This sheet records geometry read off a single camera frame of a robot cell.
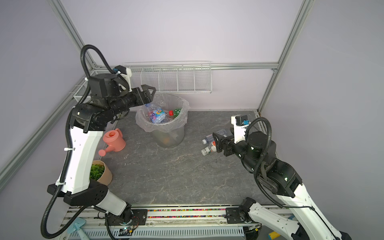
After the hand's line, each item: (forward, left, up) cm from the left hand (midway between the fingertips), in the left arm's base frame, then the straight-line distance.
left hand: (148, 93), depth 61 cm
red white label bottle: (+12, -5, -24) cm, 27 cm away
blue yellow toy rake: (-48, -52, -46) cm, 84 cm away
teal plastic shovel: (-38, +40, -46) cm, 72 cm away
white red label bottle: (-1, -30, -46) cm, 55 cm away
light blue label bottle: (+6, +2, -20) cm, 22 cm away
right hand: (-16, -29, -8) cm, 34 cm away
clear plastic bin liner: (+23, -2, -26) cm, 35 cm away
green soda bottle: (+10, -8, -22) cm, 26 cm away
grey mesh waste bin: (+2, -3, -38) cm, 38 cm away
